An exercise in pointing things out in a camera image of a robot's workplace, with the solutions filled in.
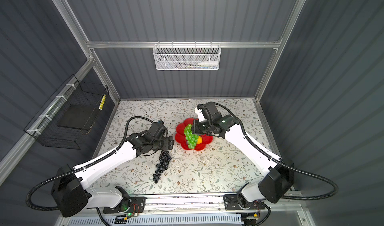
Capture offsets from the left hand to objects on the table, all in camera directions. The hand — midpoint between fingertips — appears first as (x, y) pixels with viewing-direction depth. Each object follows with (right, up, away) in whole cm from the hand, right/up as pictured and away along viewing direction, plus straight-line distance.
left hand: (168, 142), depth 82 cm
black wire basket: (-49, +10, -20) cm, 54 cm away
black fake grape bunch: (-3, -11, +2) cm, 11 cm away
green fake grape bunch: (+13, +2, -2) cm, 13 cm away
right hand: (+13, +8, -6) cm, 16 cm away
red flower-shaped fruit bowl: (+7, +2, 0) cm, 7 cm away
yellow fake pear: (+17, 0, +8) cm, 19 cm away
